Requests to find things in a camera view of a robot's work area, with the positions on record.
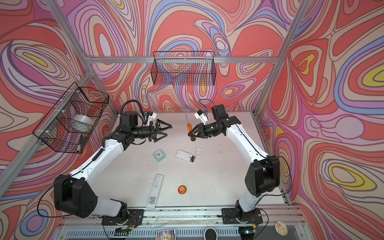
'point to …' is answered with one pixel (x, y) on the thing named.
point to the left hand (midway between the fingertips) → (169, 129)
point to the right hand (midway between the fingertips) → (191, 138)
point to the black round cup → (210, 234)
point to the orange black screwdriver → (189, 125)
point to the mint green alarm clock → (159, 155)
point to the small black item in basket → (83, 140)
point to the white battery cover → (198, 151)
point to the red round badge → (182, 189)
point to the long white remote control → (154, 193)
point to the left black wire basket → (54, 128)
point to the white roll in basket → (81, 123)
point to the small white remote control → (185, 155)
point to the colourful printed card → (169, 234)
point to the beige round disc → (281, 228)
